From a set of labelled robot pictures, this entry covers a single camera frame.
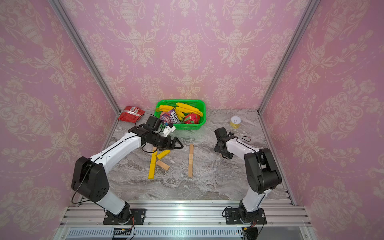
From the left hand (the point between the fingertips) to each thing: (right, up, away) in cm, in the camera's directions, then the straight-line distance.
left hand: (178, 147), depth 81 cm
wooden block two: (+7, -9, +11) cm, 16 cm away
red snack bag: (-41, +21, +35) cm, 58 cm away
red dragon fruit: (+7, +17, +25) cm, 31 cm away
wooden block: (-11, +1, -6) cm, 13 cm away
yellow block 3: (-11, -7, +15) cm, 20 cm away
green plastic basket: (+12, +28, +35) cm, 47 cm away
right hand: (+25, -4, +14) cm, 29 cm away
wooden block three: (+6, -14, +9) cm, 18 cm away
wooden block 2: (-11, -12, +11) cm, 20 cm away
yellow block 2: (-17, -15, +9) cm, 24 cm away
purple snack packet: (-9, +18, +25) cm, 32 cm away
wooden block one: (+7, -3, +19) cm, 20 cm away
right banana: (+1, +25, +31) cm, 40 cm away
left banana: (-12, +25, +31) cm, 41 cm away
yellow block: (-17, -9, +13) cm, 23 cm away
